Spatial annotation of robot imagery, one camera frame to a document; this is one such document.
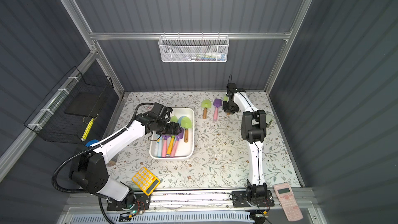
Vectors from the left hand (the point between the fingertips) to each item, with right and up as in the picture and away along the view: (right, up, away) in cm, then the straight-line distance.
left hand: (178, 132), depth 84 cm
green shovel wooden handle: (+16, +16, +28) cm, 36 cm away
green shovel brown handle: (+29, +19, +22) cm, 42 cm away
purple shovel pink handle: (+24, +17, +30) cm, 42 cm away
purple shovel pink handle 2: (-1, -4, +8) cm, 9 cm away
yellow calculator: (-16, -24, -5) cm, 29 cm away
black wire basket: (-51, +10, -12) cm, 53 cm away
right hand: (+32, +11, +21) cm, 40 cm away
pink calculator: (+54, -31, -11) cm, 64 cm away
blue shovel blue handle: (-12, -10, +5) cm, 16 cm away
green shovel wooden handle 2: (+3, +3, +16) cm, 17 cm away
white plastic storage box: (+3, -11, +5) cm, 13 cm away
